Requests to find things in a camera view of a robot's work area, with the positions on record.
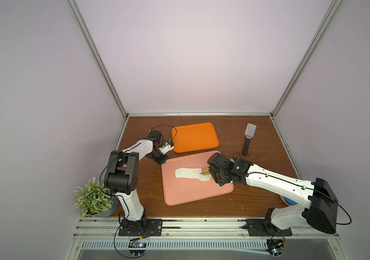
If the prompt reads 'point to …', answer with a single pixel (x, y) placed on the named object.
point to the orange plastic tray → (195, 137)
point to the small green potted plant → (95, 200)
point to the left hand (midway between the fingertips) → (165, 160)
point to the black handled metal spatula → (249, 132)
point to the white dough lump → (192, 173)
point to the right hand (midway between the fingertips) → (207, 169)
